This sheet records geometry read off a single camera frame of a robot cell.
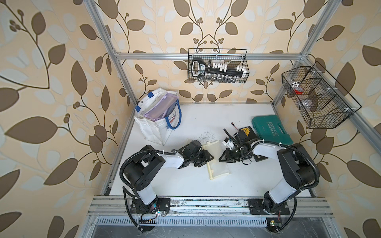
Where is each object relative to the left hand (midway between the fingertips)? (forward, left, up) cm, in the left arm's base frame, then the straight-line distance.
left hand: (211, 158), depth 87 cm
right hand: (0, -6, -3) cm, 7 cm away
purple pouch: (+26, +31, +15) cm, 43 cm away
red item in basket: (+26, -47, +30) cm, 62 cm away
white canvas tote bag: (+12, +32, +10) cm, 35 cm away
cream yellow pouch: (-5, -3, -4) cm, 7 cm away
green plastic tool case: (+21, -41, +2) cm, 46 cm away
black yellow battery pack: (+19, -25, -2) cm, 32 cm away
